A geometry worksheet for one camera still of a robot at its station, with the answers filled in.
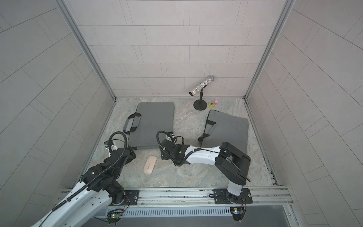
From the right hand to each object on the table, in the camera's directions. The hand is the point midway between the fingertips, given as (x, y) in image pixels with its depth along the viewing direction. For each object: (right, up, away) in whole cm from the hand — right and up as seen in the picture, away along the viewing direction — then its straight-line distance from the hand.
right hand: (167, 151), depth 85 cm
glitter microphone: (+29, +47, +13) cm, 57 cm away
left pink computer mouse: (-9, -6, -5) cm, 12 cm away
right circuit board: (+38, -24, -17) cm, 48 cm away
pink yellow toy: (+33, +30, +26) cm, 51 cm away
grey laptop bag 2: (+36, +13, +9) cm, 39 cm away
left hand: (-19, +3, -7) cm, 21 cm away
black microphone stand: (+23, +30, +26) cm, 45 cm away
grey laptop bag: (-18, +14, +11) cm, 26 cm away
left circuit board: (-21, -24, -21) cm, 38 cm away
